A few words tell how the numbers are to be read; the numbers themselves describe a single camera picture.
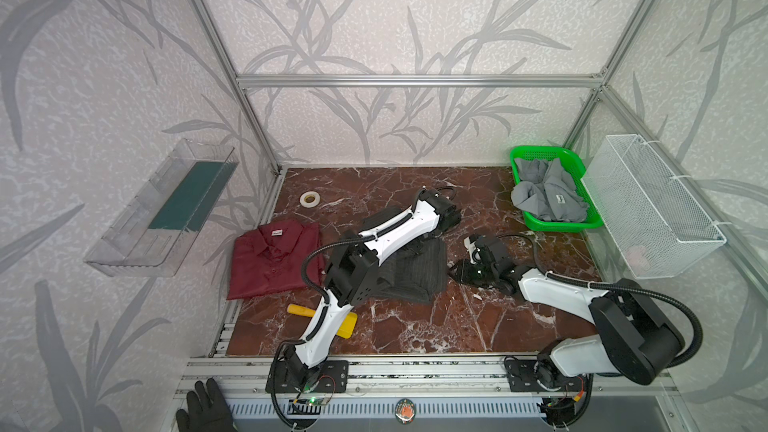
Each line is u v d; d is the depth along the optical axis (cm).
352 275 53
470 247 82
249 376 75
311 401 71
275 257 94
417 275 91
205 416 68
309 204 109
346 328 81
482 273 76
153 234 64
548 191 102
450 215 65
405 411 69
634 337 43
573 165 112
